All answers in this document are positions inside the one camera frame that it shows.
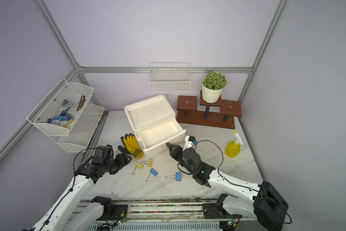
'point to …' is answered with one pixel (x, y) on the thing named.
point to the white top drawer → (152, 138)
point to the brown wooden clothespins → (81, 102)
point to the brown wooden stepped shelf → (221, 114)
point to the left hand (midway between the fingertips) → (127, 163)
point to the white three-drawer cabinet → (153, 121)
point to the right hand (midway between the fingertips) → (168, 147)
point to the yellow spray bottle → (233, 148)
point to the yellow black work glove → (131, 146)
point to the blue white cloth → (64, 118)
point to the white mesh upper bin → (56, 112)
